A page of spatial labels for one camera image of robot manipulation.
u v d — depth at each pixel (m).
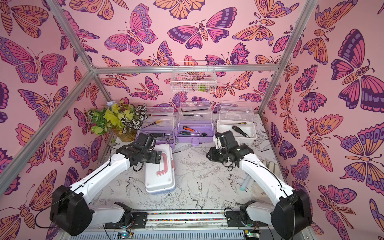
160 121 1.07
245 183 0.85
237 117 1.17
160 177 0.76
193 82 1.06
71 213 0.39
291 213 0.39
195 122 1.10
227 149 0.60
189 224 0.73
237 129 1.09
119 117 0.87
